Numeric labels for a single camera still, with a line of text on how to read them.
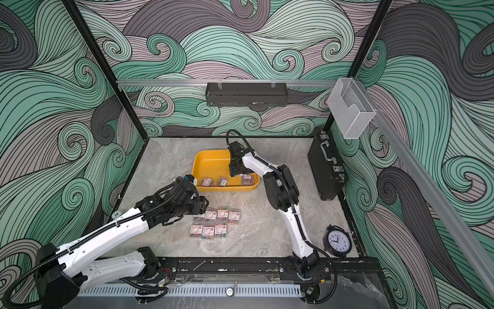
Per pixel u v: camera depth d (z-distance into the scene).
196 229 0.81
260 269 0.74
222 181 0.97
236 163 0.76
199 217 0.86
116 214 0.81
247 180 0.98
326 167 0.83
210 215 0.86
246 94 0.95
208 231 0.81
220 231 0.81
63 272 0.39
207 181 0.97
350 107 0.78
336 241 0.78
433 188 0.52
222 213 0.86
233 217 0.85
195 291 0.63
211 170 1.03
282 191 0.59
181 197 0.58
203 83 0.95
